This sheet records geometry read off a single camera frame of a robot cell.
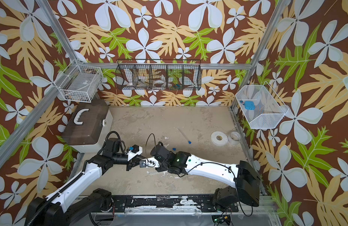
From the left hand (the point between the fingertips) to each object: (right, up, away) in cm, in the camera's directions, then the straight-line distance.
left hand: (146, 157), depth 77 cm
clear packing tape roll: (+60, +8, +23) cm, 65 cm away
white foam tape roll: (+49, +7, +24) cm, 55 cm away
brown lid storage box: (-44, +16, +19) cm, 51 cm away
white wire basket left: (-43, +43, +9) cm, 62 cm away
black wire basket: (+5, +53, +20) cm, 57 cm away
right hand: (+5, +1, 0) cm, 6 cm away
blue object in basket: (+63, +30, +9) cm, 70 cm away
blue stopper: (+27, +5, +21) cm, 35 cm away
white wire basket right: (+69, +27, -1) cm, 74 cm away
